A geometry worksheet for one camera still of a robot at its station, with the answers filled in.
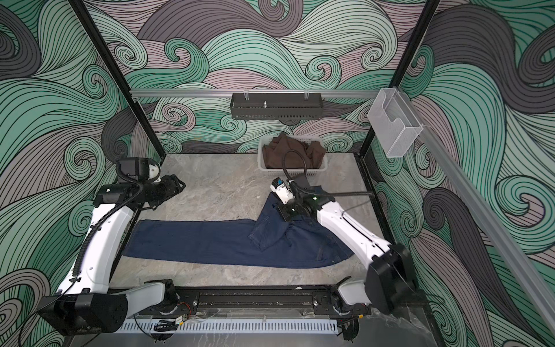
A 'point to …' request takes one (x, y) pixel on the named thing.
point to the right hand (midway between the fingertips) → (277, 209)
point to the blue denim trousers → (272, 238)
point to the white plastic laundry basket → (277, 172)
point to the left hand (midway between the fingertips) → (178, 185)
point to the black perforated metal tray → (276, 105)
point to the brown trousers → (274, 152)
